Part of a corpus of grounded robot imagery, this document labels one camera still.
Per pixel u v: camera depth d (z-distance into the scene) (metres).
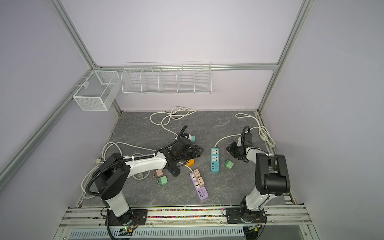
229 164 0.89
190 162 0.89
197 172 0.81
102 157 0.98
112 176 0.46
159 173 0.86
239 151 0.73
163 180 0.84
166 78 0.98
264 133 1.05
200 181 0.78
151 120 1.14
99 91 1.02
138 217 0.74
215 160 0.91
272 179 0.46
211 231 0.71
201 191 0.79
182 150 0.69
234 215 0.74
